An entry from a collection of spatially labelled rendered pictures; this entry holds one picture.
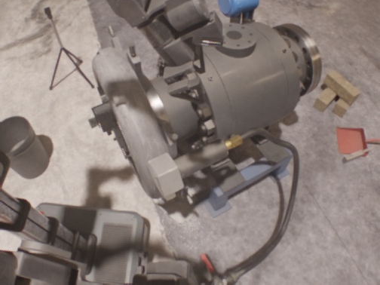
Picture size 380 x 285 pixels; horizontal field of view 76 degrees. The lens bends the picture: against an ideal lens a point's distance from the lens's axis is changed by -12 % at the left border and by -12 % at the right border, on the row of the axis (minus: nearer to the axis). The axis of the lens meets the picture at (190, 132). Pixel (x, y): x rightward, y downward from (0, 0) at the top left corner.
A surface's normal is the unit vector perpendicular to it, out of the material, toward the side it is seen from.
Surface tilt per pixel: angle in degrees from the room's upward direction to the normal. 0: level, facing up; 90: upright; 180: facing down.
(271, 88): 55
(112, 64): 1
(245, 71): 33
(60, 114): 0
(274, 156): 0
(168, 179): 67
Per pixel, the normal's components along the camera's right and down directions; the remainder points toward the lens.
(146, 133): 0.33, 0.11
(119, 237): 0.00, -0.58
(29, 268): 0.93, -0.18
